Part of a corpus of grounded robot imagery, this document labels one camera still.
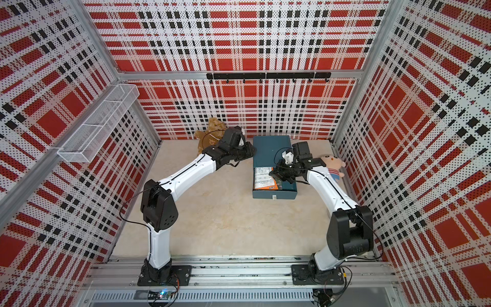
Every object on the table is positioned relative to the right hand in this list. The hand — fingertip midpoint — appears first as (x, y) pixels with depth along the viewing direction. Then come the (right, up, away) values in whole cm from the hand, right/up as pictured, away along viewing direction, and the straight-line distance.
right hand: (272, 172), depth 82 cm
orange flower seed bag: (-4, -4, 0) cm, 6 cm away
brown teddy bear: (-34, +19, +29) cm, 48 cm away
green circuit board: (-42, -44, -13) cm, 62 cm away
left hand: (-6, +9, +5) cm, 12 cm away
